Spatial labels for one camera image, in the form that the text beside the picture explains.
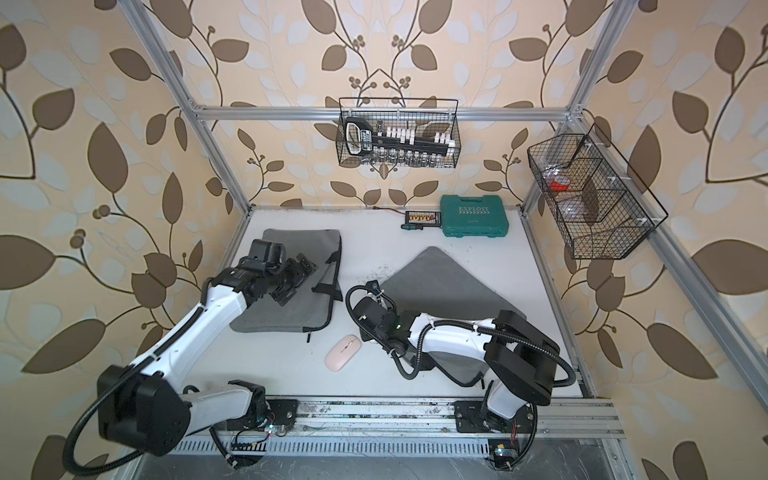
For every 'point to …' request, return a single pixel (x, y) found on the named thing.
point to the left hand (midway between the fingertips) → (307, 271)
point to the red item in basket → (554, 186)
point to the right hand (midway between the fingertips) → (367, 318)
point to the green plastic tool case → (473, 217)
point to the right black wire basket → (601, 206)
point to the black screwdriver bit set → (416, 220)
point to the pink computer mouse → (342, 353)
